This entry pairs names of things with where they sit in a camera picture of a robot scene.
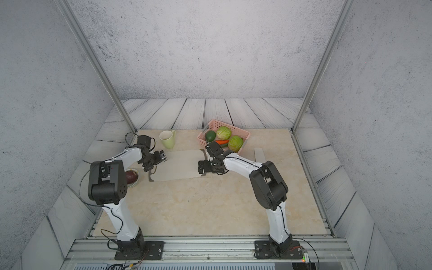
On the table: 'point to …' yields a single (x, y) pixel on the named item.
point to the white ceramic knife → (259, 155)
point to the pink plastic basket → (214, 125)
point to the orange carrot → (221, 142)
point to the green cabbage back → (223, 133)
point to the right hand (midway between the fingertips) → (205, 169)
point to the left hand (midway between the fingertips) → (163, 161)
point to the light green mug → (167, 138)
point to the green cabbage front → (235, 143)
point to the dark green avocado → (210, 136)
